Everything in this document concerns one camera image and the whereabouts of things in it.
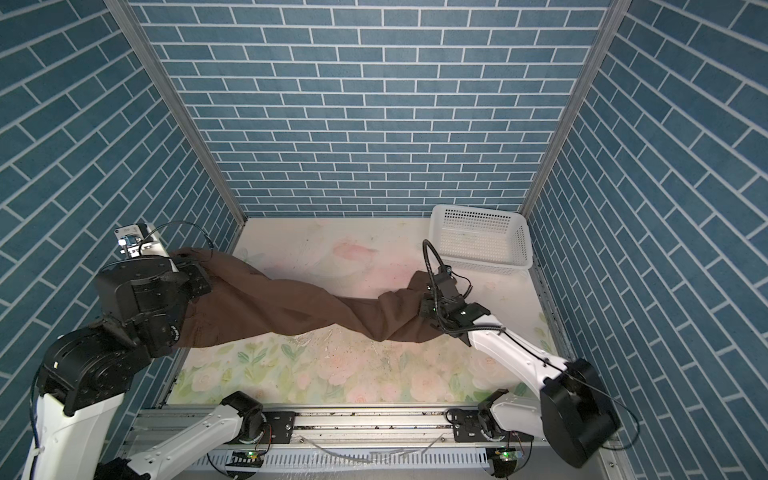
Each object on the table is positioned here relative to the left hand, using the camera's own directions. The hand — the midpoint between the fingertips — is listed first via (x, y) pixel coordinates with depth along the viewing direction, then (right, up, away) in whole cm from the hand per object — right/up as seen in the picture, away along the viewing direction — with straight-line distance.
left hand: (192, 254), depth 56 cm
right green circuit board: (+65, -50, +16) cm, 83 cm away
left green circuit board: (+2, -51, +17) cm, 53 cm away
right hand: (+46, -13, +31) cm, 57 cm away
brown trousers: (+2, -11, +14) cm, 18 cm away
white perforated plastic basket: (+71, +4, +60) cm, 93 cm away
